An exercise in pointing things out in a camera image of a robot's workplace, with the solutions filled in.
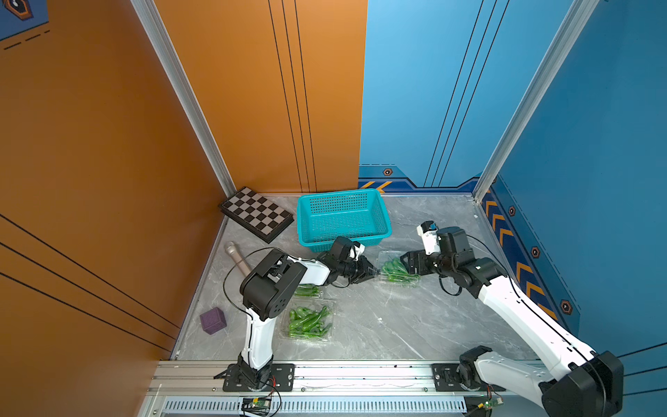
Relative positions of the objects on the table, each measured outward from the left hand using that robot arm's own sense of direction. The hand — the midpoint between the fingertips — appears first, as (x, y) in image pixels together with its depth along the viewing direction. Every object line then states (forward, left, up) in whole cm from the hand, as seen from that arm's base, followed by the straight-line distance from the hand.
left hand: (381, 270), depth 90 cm
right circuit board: (-37, -27, -5) cm, 46 cm away
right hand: (-1, -8, +12) cm, 14 cm away
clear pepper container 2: (-7, +25, -3) cm, 26 cm away
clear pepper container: (-1, -3, 0) cm, 4 cm away
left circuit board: (-39, +36, -7) cm, 53 cm away
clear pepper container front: (-17, +24, -2) cm, 30 cm away
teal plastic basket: (+30, +6, -5) cm, 31 cm away
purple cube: (-18, +54, 0) cm, 56 cm away
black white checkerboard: (+26, +51, -1) cm, 57 cm away
